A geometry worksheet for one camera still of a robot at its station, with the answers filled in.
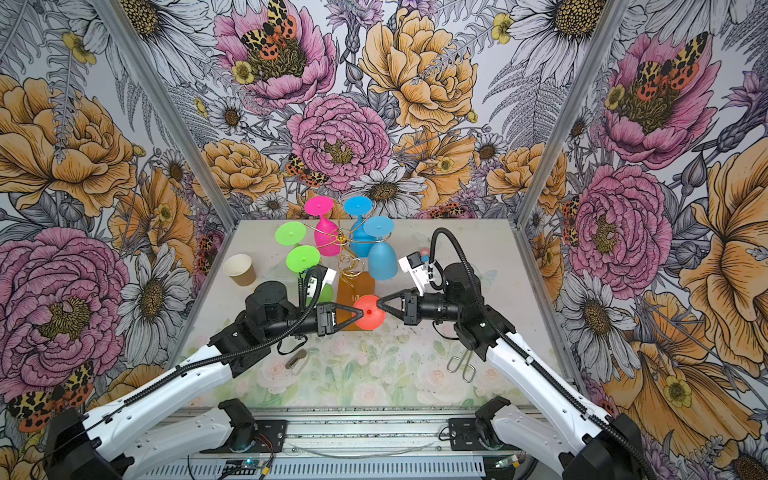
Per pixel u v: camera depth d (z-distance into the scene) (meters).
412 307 0.60
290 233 0.73
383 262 0.78
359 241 0.84
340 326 0.65
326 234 0.76
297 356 0.85
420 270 0.64
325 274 0.60
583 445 0.39
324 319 0.60
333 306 0.64
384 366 0.86
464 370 0.85
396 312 0.65
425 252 1.12
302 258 0.68
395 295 0.65
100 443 0.40
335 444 0.73
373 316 0.66
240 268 1.05
